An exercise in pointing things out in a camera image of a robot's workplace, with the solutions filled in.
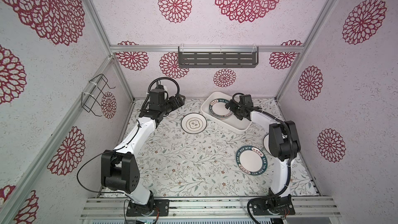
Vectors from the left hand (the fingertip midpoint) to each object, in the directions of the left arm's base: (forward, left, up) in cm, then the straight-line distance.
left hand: (180, 100), depth 85 cm
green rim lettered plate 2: (-25, -40, -23) cm, 53 cm away
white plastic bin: (+3, -33, -25) cm, 42 cm away
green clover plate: (+2, -7, -25) cm, 26 cm away
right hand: (+9, -30, -15) cm, 35 cm away
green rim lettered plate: (+12, -24, -23) cm, 35 cm away
